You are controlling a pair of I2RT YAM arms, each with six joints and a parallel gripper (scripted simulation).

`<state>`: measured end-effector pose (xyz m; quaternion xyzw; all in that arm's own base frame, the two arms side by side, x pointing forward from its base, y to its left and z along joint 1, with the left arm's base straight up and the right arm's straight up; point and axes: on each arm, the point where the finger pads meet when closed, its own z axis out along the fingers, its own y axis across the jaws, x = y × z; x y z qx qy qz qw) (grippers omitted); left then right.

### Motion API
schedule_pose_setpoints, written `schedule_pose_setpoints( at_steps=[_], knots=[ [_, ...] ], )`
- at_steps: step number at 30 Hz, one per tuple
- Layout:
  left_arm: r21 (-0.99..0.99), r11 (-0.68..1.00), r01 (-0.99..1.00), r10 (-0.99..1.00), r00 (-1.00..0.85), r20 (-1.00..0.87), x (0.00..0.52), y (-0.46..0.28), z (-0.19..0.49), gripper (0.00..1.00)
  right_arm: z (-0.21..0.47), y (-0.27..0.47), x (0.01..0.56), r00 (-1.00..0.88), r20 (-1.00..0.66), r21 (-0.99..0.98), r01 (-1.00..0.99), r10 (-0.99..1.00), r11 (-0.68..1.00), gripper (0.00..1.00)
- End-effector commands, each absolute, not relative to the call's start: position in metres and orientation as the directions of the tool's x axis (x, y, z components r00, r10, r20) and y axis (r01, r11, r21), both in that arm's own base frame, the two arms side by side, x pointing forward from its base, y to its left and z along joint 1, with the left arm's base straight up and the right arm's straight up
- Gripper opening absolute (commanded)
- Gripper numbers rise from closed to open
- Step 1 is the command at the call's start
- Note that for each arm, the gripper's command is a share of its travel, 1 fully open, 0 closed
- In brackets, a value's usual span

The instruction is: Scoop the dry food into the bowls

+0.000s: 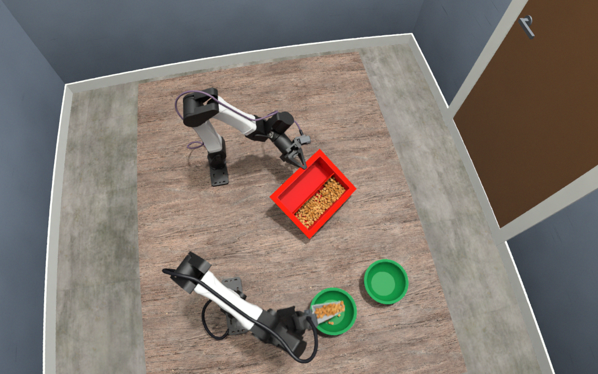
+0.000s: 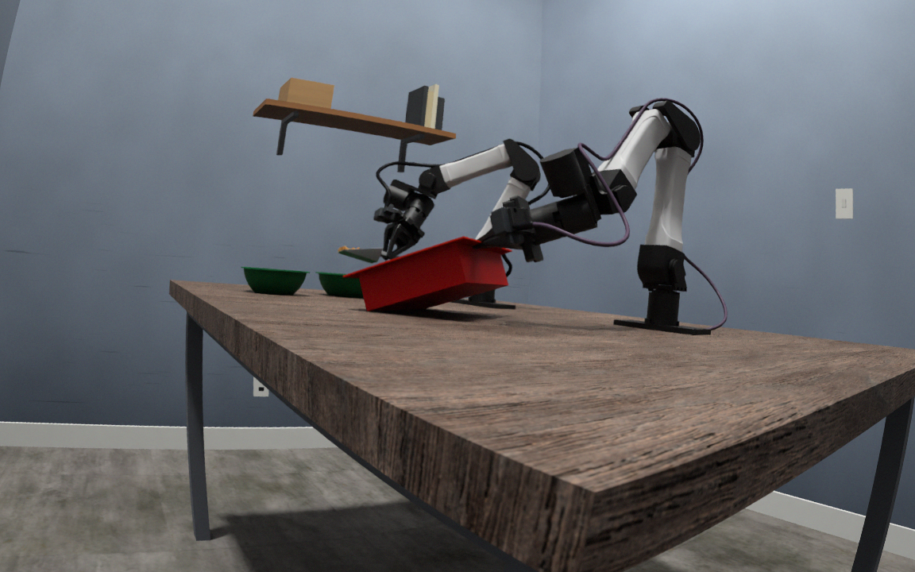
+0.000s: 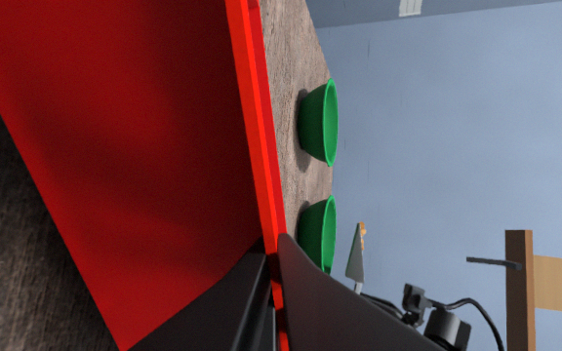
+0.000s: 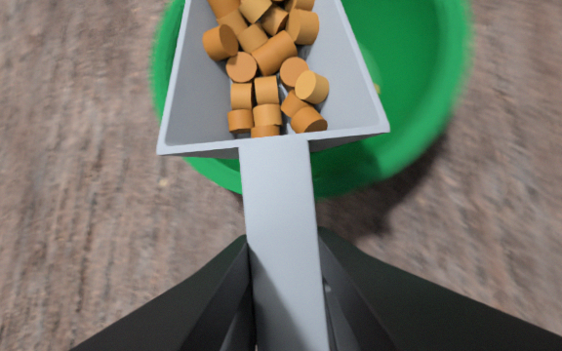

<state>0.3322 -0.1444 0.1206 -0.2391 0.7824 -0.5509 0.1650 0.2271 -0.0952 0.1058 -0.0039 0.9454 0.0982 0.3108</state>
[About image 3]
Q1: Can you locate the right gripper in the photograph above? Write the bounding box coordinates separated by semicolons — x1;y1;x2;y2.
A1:
360;293;425;330

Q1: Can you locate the green bowl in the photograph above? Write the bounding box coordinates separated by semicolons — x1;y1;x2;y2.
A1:
299;78;339;167
298;195;337;275

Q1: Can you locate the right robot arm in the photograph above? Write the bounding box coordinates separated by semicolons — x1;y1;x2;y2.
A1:
401;284;471;351

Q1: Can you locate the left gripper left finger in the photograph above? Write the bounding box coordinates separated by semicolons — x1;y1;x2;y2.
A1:
127;236;279;351

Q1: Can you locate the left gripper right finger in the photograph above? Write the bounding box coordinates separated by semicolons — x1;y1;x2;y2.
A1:
277;233;447;351

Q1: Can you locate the grey metal scoop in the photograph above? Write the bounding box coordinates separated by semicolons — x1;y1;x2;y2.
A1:
345;223;365;294

